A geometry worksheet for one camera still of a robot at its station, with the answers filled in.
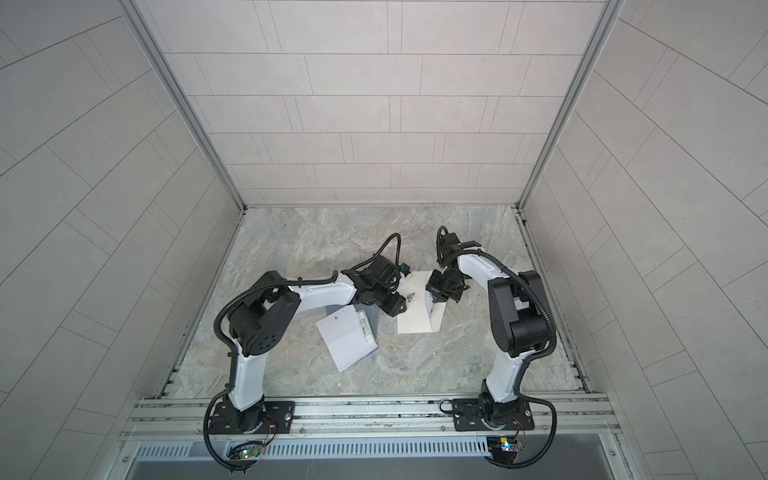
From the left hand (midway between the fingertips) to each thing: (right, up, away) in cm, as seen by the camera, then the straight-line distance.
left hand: (409, 301), depth 92 cm
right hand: (+6, +2, -1) cm, 6 cm away
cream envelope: (+4, -2, -3) cm, 6 cm away
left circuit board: (-37, -26, -27) cm, 53 cm away
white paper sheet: (-19, -8, -9) cm, 22 cm away
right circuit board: (+21, -28, -24) cm, 42 cm away
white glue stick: (-13, -6, -7) cm, 16 cm away
